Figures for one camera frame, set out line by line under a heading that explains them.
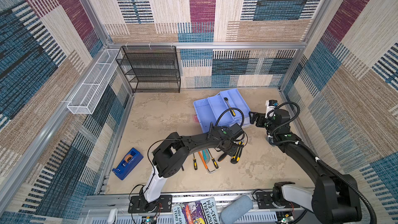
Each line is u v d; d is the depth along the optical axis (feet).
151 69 3.62
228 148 2.47
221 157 2.79
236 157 2.85
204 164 2.79
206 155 2.86
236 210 2.25
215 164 2.78
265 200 2.41
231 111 3.02
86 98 2.30
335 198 1.32
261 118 2.49
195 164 2.78
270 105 2.45
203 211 2.29
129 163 2.66
